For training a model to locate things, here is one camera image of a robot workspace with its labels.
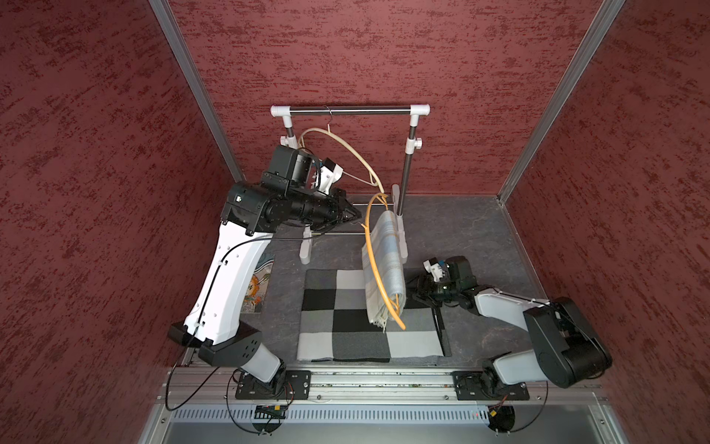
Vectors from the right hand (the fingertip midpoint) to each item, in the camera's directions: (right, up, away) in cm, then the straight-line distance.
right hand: (407, 295), depth 87 cm
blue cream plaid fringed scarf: (-8, +17, -18) cm, 26 cm away
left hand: (-16, +24, -28) cm, 40 cm away
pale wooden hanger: (-11, +35, -9) cm, 38 cm away
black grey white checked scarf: (-23, -9, -3) cm, 25 cm away
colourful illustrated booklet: (-51, +2, +6) cm, 51 cm away
